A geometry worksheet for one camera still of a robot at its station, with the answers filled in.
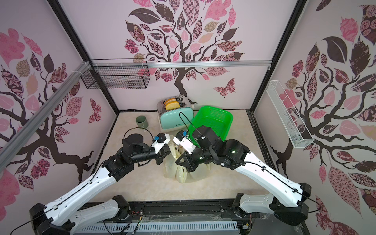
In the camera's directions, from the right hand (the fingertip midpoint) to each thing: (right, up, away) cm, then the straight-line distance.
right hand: (179, 165), depth 58 cm
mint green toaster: (-6, +24, +38) cm, 45 cm away
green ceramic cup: (-32, +18, +47) cm, 59 cm away
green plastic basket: (+27, +20, +54) cm, 64 cm away
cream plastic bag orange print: (-4, -6, +11) cm, 13 cm away
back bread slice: (-9, +34, +42) cm, 55 cm away
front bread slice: (-9, +30, +39) cm, 50 cm away
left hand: (-3, +5, +9) cm, 10 cm away
